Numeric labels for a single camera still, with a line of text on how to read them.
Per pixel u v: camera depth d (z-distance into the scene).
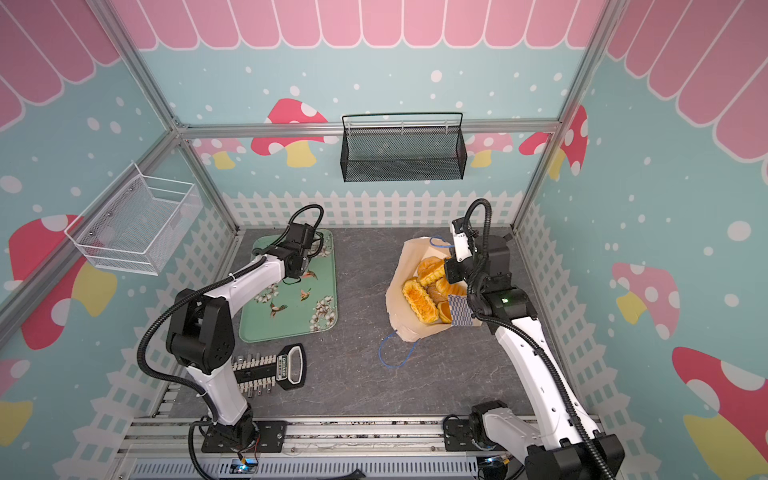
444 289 0.89
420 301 0.89
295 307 0.97
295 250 0.74
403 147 0.94
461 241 0.63
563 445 0.37
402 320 0.86
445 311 0.89
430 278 0.92
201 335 0.50
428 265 0.99
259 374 0.83
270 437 0.75
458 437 0.74
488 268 0.51
